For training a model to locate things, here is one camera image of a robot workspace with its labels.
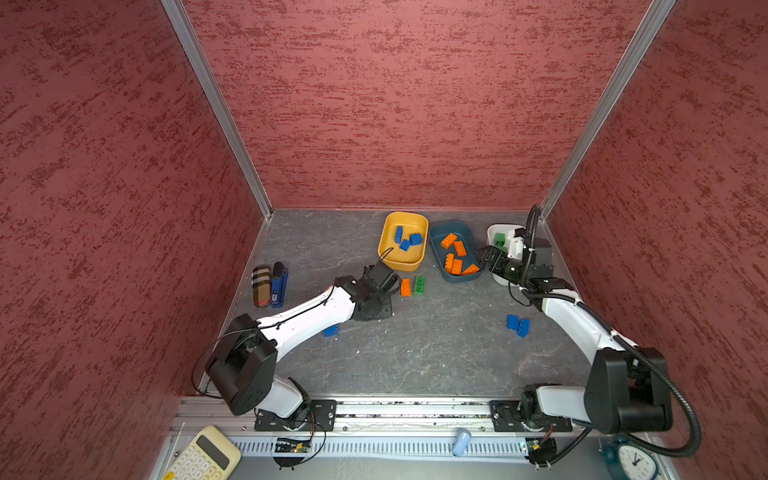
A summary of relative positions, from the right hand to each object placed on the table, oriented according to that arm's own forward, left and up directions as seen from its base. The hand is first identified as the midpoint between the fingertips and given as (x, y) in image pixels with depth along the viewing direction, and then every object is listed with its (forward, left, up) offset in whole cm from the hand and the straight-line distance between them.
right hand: (479, 260), depth 87 cm
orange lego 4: (0, +22, -14) cm, 26 cm away
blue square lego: (+19, +17, -12) cm, 28 cm away
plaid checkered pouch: (+2, +70, -11) cm, 70 cm away
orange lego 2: (+17, +1, -15) cm, 23 cm away
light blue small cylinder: (-43, +11, -12) cm, 46 cm away
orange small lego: (+8, +3, -14) cm, 16 cm away
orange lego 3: (+9, +6, -13) cm, 17 cm away
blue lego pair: (-14, -13, -15) cm, 24 cm away
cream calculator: (-44, +70, -12) cm, 83 cm away
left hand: (-13, +30, -7) cm, 33 cm away
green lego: (+1, +17, -15) cm, 22 cm away
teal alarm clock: (-48, -25, -11) cm, 55 cm away
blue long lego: (+22, +24, -12) cm, 35 cm away
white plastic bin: (+20, -11, -9) cm, 25 cm away
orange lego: (+19, +5, -13) cm, 24 cm away
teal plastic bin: (+23, -2, -14) cm, 27 cm away
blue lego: (+18, +21, -14) cm, 32 cm away
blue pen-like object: (+1, +63, -10) cm, 64 cm away
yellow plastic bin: (+23, +20, -14) cm, 33 cm away
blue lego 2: (-15, +45, -14) cm, 50 cm away
